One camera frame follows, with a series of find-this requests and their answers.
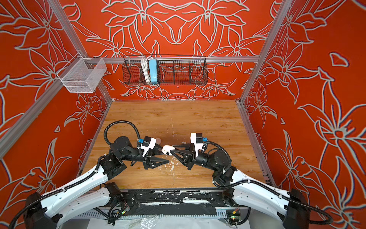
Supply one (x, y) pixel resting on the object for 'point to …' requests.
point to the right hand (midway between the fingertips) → (171, 149)
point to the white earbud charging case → (166, 149)
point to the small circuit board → (234, 219)
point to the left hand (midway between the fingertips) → (168, 156)
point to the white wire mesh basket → (82, 75)
